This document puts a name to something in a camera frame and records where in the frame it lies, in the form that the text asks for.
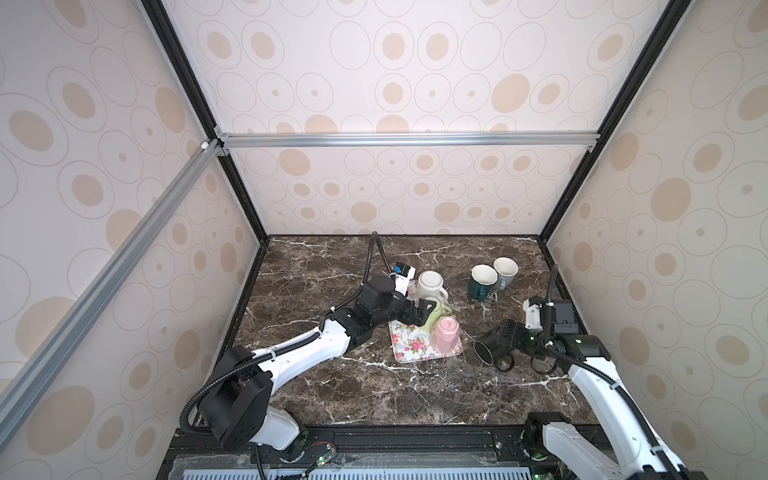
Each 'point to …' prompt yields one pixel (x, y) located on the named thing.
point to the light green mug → (437, 312)
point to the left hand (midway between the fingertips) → (434, 302)
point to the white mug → (430, 285)
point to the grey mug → (506, 269)
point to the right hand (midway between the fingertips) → (517, 336)
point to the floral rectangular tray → (410, 344)
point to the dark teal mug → (482, 279)
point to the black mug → (495, 349)
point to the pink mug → (445, 335)
